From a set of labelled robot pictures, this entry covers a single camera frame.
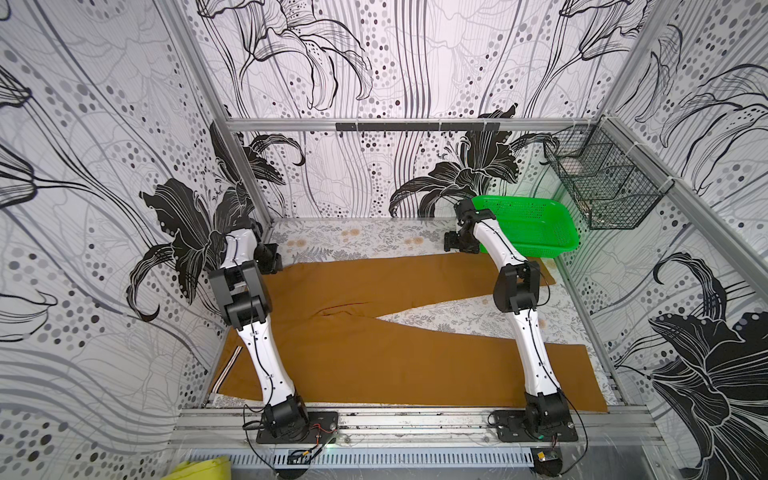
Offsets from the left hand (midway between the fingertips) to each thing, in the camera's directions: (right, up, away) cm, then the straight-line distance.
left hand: (285, 262), depth 102 cm
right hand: (+63, +6, +9) cm, 64 cm away
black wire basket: (+105, +24, -13) cm, 108 cm away
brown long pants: (+18, -17, -14) cm, 29 cm away
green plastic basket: (+94, +13, +13) cm, 96 cm away
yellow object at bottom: (0, -42, -39) cm, 57 cm away
